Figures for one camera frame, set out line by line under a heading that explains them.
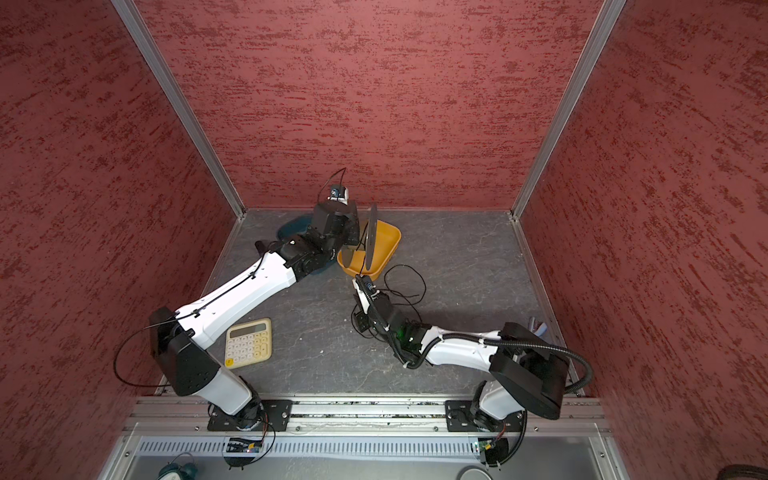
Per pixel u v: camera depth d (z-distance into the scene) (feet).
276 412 2.45
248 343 2.75
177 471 2.10
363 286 2.18
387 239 3.54
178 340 1.36
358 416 2.48
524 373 1.42
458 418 2.43
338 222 1.87
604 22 2.37
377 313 1.83
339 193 2.12
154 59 2.57
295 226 3.59
